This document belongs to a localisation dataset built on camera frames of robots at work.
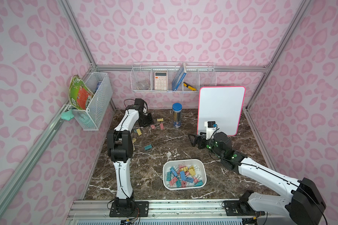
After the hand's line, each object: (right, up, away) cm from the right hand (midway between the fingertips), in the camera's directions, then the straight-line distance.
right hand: (192, 134), depth 77 cm
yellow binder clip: (-20, +8, +37) cm, 43 cm away
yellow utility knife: (+1, +31, +21) cm, 37 cm away
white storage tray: (-4, -23, +4) cm, 24 cm away
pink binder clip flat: (-19, +3, +30) cm, 36 cm away
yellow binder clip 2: (-39, -6, +24) cm, 46 cm away
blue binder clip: (-10, -23, +7) cm, 26 cm away
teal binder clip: (-13, -25, +6) cm, 29 cm away
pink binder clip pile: (-25, +3, +24) cm, 35 cm away
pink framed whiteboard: (+20, +17, +12) cm, 29 cm away
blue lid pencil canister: (-8, +16, +19) cm, 26 cm away
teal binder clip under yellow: (-28, -11, +19) cm, 35 cm away
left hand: (-26, +8, +23) cm, 36 cm away
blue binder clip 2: (-1, -26, +4) cm, 27 cm away
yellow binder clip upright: (-36, -1, +27) cm, 45 cm away
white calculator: (-19, +34, +18) cm, 44 cm away
